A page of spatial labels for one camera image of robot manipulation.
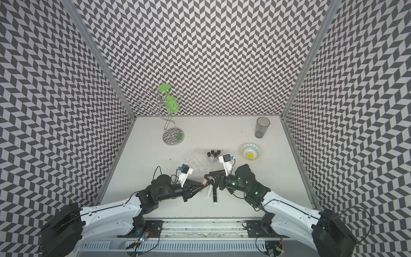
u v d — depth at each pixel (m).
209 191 0.83
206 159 0.94
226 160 0.67
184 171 0.67
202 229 0.75
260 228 0.64
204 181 0.72
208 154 0.91
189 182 0.69
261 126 0.96
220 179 0.65
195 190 0.71
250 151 0.98
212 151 0.91
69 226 0.41
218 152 0.91
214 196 0.82
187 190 0.65
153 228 0.72
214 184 0.67
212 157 0.90
